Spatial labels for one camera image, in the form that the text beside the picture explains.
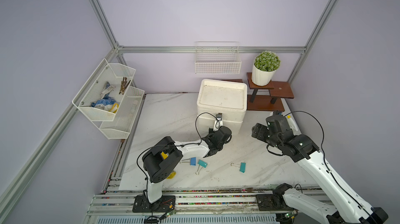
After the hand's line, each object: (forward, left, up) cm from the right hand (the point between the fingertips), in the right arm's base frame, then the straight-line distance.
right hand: (259, 133), depth 75 cm
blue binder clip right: (-5, +34, -20) cm, 39 cm away
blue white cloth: (+10, +71, +14) cm, 73 cm away
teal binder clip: (-8, +6, -22) cm, 24 cm away
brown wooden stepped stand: (+38, -19, -15) cm, 45 cm away
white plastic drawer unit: (+22, +13, +3) cm, 26 cm away
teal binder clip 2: (-6, +29, -21) cm, 36 cm away
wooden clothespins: (+25, +69, +12) cm, 75 cm away
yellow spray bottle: (+9, -21, -5) cm, 24 cm away
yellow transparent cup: (-13, +45, -20) cm, 51 cm away
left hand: (+12, +18, -11) cm, 24 cm away
